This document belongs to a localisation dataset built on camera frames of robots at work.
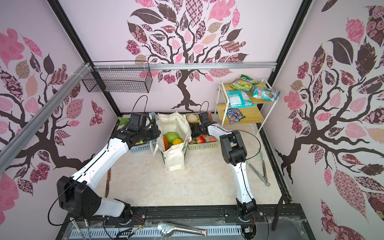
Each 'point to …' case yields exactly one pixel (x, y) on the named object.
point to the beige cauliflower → (191, 118)
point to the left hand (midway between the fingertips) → (161, 133)
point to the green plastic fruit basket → (212, 142)
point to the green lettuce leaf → (123, 121)
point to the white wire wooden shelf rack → (261, 112)
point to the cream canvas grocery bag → (173, 131)
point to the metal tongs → (166, 229)
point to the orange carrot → (166, 144)
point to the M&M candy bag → (234, 115)
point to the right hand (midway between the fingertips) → (198, 127)
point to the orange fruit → (177, 141)
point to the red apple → (200, 139)
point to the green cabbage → (170, 136)
